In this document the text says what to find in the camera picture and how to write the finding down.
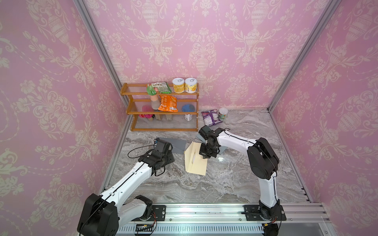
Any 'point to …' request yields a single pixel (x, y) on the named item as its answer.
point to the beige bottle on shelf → (155, 103)
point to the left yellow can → (178, 85)
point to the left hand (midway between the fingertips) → (171, 157)
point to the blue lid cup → (188, 107)
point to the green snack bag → (158, 87)
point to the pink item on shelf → (146, 108)
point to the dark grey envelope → (178, 145)
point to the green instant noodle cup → (222, 113)
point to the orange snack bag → (168, 103)
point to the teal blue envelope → (221, 148)
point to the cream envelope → (195, 163)
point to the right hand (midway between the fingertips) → (202, 156)
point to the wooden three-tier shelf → (161, 121)
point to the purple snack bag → (211, 117)
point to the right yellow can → (190, 85)
